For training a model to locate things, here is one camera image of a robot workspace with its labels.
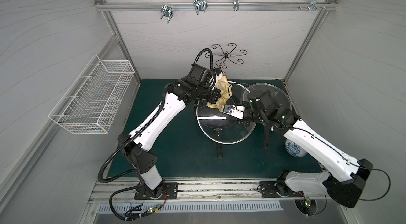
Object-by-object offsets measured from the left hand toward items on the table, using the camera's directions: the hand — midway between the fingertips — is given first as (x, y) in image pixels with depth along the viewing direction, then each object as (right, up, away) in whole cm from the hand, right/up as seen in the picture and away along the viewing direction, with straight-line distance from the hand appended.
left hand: (219, 94), depth 72 cm
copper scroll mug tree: (+6, +23, +19) cm, 31 cm away
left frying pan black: (-1, -14, 0) cm, 14 cm away
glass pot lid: (+42, -3, +28) cm, 51 cm away
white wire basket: (-57, -4, -3) cm, 57 cm away
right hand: (+7, -5, 0) cm, 9 cm away
